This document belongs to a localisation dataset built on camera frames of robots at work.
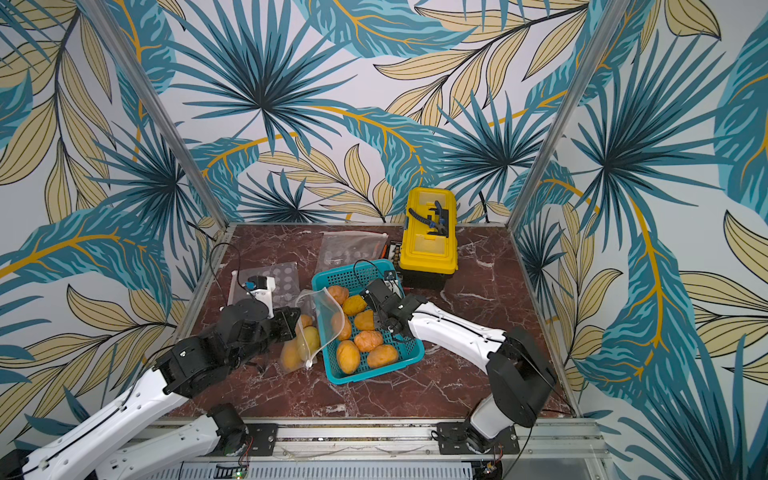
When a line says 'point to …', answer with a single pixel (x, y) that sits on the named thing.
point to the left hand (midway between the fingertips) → (301, 317)
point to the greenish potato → (309, 342)
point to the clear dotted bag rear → (341, 248)
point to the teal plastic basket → (356, 277)
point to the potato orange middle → (367, 340)
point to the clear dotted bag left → (285, 275)
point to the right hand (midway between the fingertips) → (387, 310)
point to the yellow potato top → (292, 355)
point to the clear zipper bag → (319, 318)
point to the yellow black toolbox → (429, 252)
